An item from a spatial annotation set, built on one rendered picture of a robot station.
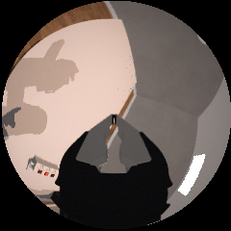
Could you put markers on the white power strip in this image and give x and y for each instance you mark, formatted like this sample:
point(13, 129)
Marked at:
point(44, 168)

